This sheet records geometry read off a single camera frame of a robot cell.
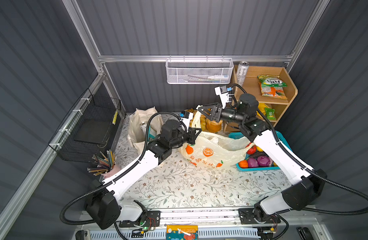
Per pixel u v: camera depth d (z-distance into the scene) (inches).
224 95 23.0
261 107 38.7
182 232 27.3
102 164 32.3
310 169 16.5
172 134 21.7
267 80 34.1
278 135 37.3
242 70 32.3
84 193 14.9
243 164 34.1
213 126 40.4
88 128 28.6
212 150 29.4
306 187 15.5
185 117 24.9
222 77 34.2
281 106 32.6
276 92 32.6
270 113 36.9
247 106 20.1
